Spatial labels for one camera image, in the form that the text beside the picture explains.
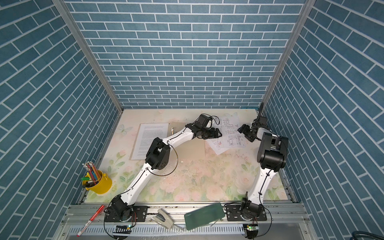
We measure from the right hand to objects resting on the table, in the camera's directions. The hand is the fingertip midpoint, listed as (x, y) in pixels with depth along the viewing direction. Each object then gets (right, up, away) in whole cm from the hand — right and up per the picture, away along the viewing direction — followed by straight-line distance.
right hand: (241, 130), depth 104 cm
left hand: (-17, -4, -3) cm, 18 cm away
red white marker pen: (-80, -39, -30) cm, 94 cm away
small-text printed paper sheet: (-18, -9, -4) cm, 21 cm away
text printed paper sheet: (-68, -3, +1) cm, 68 cm away
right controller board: (-4, -48, -31) cm, 57 cm away
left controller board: (-67, -47, -32) cm, 88 cm away
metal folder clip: (-49, +1, -1) cm, 49 cm away
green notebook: (-28, -41, -31) cm, 58 cm away
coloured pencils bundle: (-84, -21, -29) cm, 91 cm away
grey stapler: (-47, -40, -33) cm, 70 cm away
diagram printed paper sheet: (-7, -5, +1) cm, 9 cm away
